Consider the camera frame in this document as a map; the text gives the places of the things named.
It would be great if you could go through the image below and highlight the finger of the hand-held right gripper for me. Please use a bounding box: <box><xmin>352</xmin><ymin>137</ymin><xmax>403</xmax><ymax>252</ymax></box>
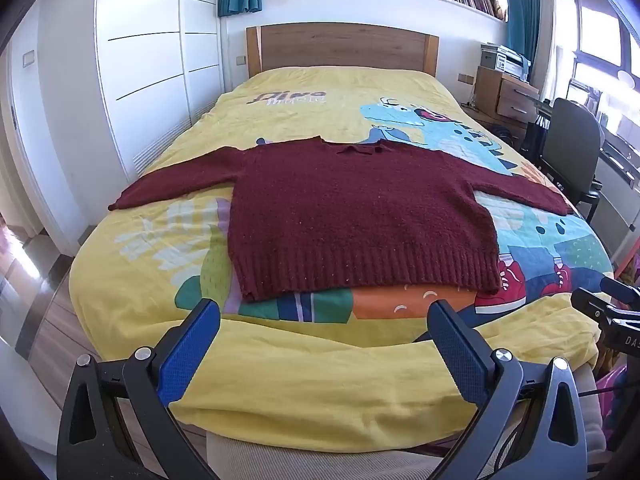
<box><xmin>599</xmin><ymin>276</ymin><xmax>640</xmax><ymax>307</ymax></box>
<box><xmin>570</xmin><ymin>287</ymin><xmax>623</xmax><ymax>333</ymax></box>

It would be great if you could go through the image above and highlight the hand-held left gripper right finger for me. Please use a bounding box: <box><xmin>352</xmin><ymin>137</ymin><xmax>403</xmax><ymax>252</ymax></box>
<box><xmin>426</xmin><ymin>299</ymin><xmax>589</xmax><ymax>480</ymax></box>

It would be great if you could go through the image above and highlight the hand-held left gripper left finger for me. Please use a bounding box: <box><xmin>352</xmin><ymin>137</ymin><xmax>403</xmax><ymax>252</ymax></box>
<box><xmin>56</xmin><ymin>298</ymin><xmax>222</xmax><ymax>480</ymax></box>

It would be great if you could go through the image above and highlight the dark red knitted sweater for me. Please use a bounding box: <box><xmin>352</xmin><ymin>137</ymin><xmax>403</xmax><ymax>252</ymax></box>
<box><xmin>108</xmin><ymin>135</ymin><xmax>576</xmax><ymax>303</ymax></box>

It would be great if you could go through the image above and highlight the pink cloth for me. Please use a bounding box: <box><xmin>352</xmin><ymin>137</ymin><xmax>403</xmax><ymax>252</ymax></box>
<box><xmin>594</xmin><ymin>364</ymin><xmax>632</xmax><ymax>443</ymax></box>

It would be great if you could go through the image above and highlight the grey desk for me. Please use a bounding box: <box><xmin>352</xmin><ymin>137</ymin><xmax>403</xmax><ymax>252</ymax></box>
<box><xmin>594</xmin><ymin>132</ymin><xmax>640</xmax><ymax>233</ymax></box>

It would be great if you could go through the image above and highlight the yellow dinosaur printed blanket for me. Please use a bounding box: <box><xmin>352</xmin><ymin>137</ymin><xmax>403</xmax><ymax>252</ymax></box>
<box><xmin>69</xmin><ymin>67</ymin><xmax>615</xmax><ymax>453</ymax></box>

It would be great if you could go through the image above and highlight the black office chair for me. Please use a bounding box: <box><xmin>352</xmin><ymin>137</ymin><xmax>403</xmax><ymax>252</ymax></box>
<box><xmin>536</xmin><ymin>97</ymin><xmax>607</xmax><ymax>213</ymax></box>

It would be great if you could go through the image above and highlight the beige ribbed cloth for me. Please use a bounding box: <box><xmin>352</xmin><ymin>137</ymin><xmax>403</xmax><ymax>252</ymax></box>
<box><xmin>206</xmin><ymin>392</ymin><xmax>607</xmax><ymax>480</ymax></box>

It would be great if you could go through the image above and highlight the wooden drawer cabinet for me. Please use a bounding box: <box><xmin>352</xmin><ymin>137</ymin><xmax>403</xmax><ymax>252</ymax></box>
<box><xmin>473</xmin><ymin>65</ymin><xmax>542</xmax><ymax>124</ymax></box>

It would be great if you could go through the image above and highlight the grey printer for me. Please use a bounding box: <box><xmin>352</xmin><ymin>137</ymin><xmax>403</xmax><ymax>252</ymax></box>
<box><xmin>479</xmin><ymin>43</ymin><xmax>532</xmax><ymax>84</ymax></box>

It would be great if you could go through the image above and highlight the window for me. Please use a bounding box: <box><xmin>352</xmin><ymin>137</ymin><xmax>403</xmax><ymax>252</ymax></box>
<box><xmin>559</xmin><ymin>0</ymin><xmax>640</xmax><ymax>128</ymax></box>

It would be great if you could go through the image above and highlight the white wardrobe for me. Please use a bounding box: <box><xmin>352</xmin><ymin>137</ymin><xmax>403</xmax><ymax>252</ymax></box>
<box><xmin>37</xmin><ymin>0</ymin><xmax>225</xmax><ymax>221</ymax></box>

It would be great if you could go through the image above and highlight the wooden bed headboard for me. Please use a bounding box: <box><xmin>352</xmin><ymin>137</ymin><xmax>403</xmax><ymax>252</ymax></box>
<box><xmin>246</xmin><ymin>22</ymin><xmax>440</xmax><ymax>80</ymax></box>

